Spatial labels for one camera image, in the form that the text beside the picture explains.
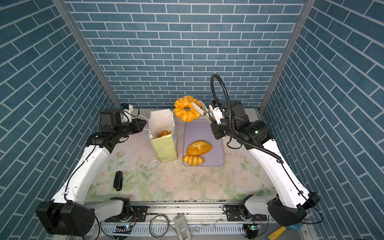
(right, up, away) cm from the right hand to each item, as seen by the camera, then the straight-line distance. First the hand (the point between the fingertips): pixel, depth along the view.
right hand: (211, 121), depth 66 cm
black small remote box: (-50, -33, +15) cm, 62 cm away
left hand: (-33, 0, +10) cm, 35 cm away
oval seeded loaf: (-6, -17, +28) cm, 33 cm away
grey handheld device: (-13, -50, +3) cm, 52 cm away
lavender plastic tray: (-5, -6, +45) cm, 46 cm away
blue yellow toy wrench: (+40, -50, +4) cm, 64 cm away
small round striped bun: (-28, -7, +31) cm, 42 cm away
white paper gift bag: (-24, -13, +13) cm, 30 cm away
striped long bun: (-9, -23, +23) cm, 34 cm away
